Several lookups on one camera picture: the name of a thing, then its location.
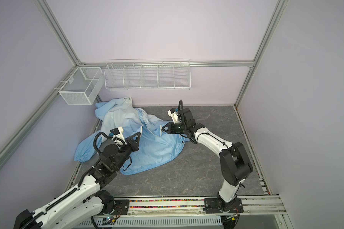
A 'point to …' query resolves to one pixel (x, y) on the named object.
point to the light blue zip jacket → (157, 149)
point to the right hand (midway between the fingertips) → (162, 129)
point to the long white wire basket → (147, 74)
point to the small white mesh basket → (81, 87)
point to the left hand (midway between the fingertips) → (141, 134)
